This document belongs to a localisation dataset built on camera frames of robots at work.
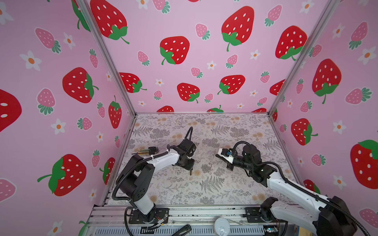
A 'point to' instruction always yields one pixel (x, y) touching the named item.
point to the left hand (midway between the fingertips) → (190, 164)
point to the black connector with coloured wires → (151, 150)
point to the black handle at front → (184, 231)
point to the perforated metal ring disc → (210, 162)
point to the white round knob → (222, 227)
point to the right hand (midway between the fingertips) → (217, 153)
